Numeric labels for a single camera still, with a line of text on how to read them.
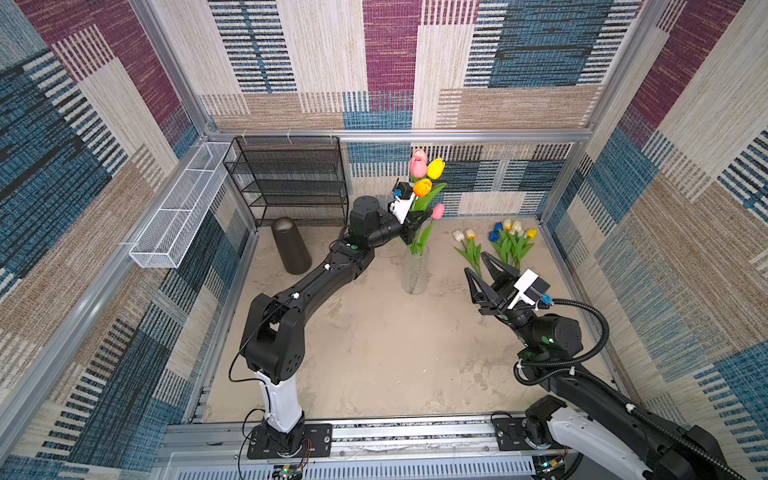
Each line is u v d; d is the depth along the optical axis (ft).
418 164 2.05
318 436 2.44
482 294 1.91
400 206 2.24
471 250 3.55
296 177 3.55
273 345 1.60
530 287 1.67
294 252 3.19
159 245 2.28
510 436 2.39
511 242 3.56
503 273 1.96
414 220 2.34
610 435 1.60
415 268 3.02
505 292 1.89
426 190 1.98
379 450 2.39
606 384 1.67
